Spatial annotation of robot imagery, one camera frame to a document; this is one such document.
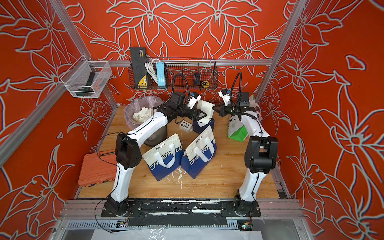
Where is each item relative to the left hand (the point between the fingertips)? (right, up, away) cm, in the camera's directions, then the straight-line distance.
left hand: (203, 111), depth 84 cm
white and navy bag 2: (-4, -24, -12) cm, 27 cm away
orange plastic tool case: (-60, -33, -3) cm, 69 cm away
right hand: (+5, +3, +2) cm, 6 cm away
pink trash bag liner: (-34, +6, +6) cm, 35 cm away
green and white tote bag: (+21, -11, +5) cm, 25 cm away
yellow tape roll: (+3, +18, +10) cm, 21 cm away
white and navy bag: (-20, -26, -9) cm, 34 cm away
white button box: (-11, -10, +19) cm, 24 cm away
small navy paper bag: (-1, -10, +10) cm, 14 cm away
